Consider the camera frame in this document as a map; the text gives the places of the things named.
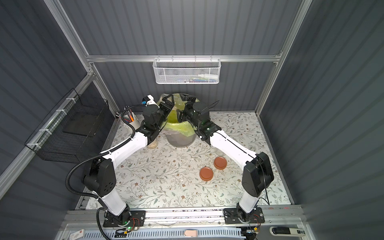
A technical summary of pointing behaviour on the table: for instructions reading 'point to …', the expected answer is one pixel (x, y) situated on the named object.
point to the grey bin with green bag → (178, 134)
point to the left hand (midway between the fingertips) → (173, 99)
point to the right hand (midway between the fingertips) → (178, 98)
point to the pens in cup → (129, 116)
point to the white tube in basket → (208, 76)
